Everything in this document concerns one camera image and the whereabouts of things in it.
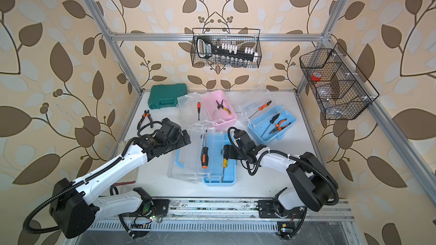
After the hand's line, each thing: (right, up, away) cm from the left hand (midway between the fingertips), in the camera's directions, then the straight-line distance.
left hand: (182, 138), depth 81 cm
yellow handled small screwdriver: (+21, -15, +3) cm, 26 cm away
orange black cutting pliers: (-30, +12, +27) cm, 42 cm away
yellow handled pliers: (+18, +17, +31) cm, 39 cm away
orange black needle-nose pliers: (+52, +4, +19) cm, 55 cm away
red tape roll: (+65, +30, -1) cm, 71 cm away
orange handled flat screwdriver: (+42, +15, +18) cm, 48 cm away
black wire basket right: (+74, +27, -1) cm, 79 cm away
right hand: (+22, -9, +7) cm, 25 cm away
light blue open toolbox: (+46, +8, +23) cm, 52 cm away
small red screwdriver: (+6, +15, +15) cm, 22 cm away
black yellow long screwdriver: (+49, +7, +21) cm, 54 cm away
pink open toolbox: (-3, +15, +24) cm, 28 cm away
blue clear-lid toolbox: (+3, -10, -7) cm, 13 cm away
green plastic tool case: (-19, +23, +30) cm, 43 cm away
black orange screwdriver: (+12, -6, -8) cm, 15 cm away
